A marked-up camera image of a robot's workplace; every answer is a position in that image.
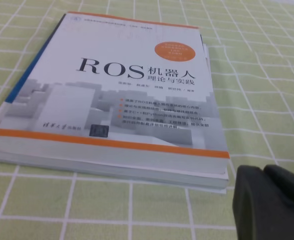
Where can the white ROS textbook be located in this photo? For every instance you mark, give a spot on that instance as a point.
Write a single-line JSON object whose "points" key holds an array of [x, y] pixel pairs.
{"points": [[118, 92]]}

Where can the white book under textbook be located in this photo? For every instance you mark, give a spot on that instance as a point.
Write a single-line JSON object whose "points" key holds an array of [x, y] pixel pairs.
{"points": [[136, 175]]}

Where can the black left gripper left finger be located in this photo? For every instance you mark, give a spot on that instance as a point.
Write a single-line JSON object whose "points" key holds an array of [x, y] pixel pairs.
{"points": [[260, 210]]}

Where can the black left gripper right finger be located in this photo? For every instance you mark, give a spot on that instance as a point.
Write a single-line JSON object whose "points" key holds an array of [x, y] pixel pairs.
{"points": [[282, 178]]}

